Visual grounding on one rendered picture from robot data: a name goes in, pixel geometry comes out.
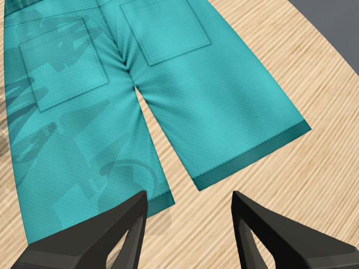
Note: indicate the teal cloth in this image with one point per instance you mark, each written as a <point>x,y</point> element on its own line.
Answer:
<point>79,141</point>

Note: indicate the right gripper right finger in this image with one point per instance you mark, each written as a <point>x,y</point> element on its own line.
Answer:
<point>292,244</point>

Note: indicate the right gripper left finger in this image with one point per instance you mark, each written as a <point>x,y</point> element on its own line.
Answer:
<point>87,244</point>

